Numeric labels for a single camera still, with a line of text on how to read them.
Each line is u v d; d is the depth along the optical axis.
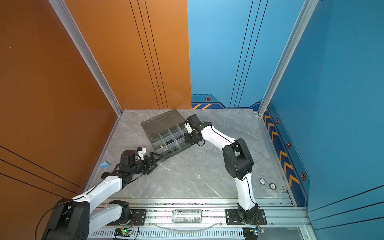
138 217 0.73
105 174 0.77
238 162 0.54
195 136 0.71
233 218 0.72
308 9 0.70
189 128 0.87
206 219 0.74
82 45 0.83
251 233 0.71
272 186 0.83
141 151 0.81
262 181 0.85
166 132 1.05
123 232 0.71
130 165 0.69
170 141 1.01
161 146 0.98
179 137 1.03
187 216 0.70
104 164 0.91
